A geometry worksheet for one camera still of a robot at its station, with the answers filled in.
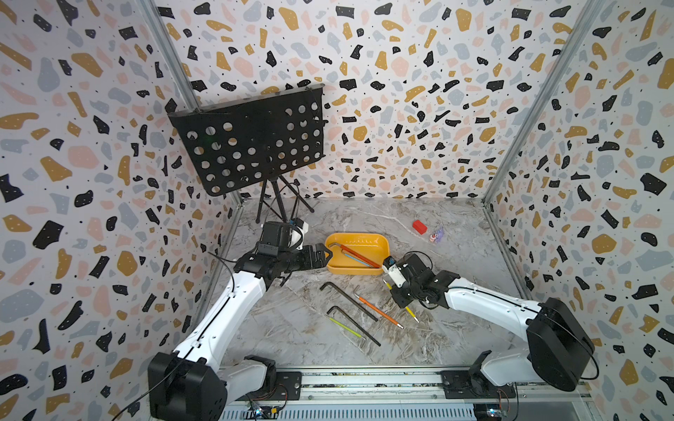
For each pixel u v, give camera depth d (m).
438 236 1.06
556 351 0.42
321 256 0.70
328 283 0.95
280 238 0.61
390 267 0.78
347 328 0.85
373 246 1.04
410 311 0.83
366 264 1.00
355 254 1.03
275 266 0.56
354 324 0.86
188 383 0.38
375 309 0.89
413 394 0.73
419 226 1.10
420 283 0.66
